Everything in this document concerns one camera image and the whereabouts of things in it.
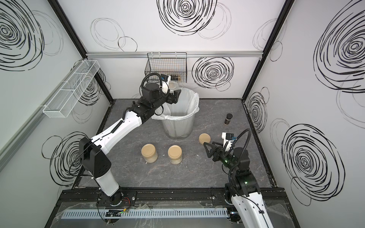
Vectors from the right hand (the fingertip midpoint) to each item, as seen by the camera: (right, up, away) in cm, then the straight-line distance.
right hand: (209, 145), depth 72 cm
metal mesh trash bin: (-16, +10, +10) cm, 21 cm away
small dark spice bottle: (+18, +14, +25) cm, 34 cm away
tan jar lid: (+1, -1, +25) cm, 25 cm away
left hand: (-18, +30, +5) cm, 35 cm away
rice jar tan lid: (-33, -6, +9) cm, 35 cm away
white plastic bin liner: (-11, +21, +21) cm, 31 cm away
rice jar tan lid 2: (-18, -6, +8) cm, 20 cm away
